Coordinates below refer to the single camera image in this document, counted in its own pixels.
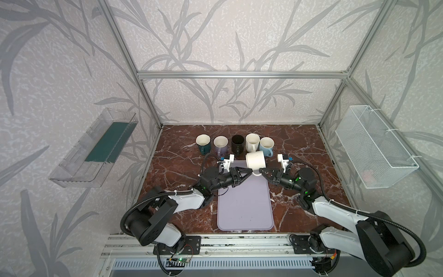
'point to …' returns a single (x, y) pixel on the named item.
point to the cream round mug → (255, 161)
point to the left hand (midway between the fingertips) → (251, 175)
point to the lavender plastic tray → (246, 206)
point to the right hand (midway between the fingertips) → (259, 171)
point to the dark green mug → (203, 141)
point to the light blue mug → (266, 145)
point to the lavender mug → (220, 143)
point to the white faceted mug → (252, 142)
